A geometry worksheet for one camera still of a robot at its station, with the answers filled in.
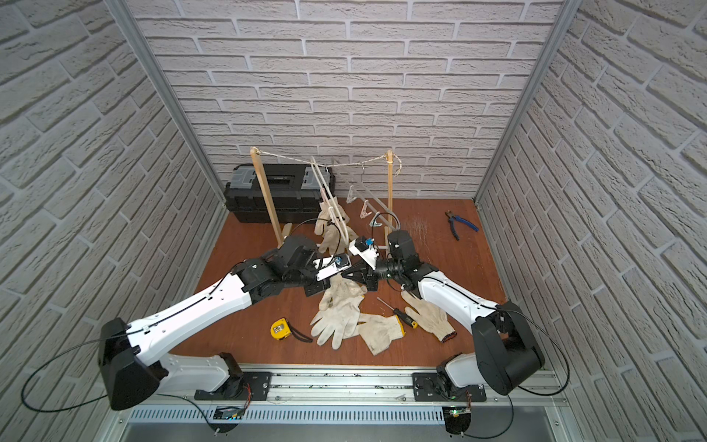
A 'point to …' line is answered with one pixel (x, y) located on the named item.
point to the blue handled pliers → (461, 220)
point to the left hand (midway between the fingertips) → (336, 266)
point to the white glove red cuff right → (431, 318)
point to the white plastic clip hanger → (317, 167)
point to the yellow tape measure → (282, 330)
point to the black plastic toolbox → (294, 192)
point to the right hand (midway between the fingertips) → (349, 272)
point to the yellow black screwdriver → (401, 316)
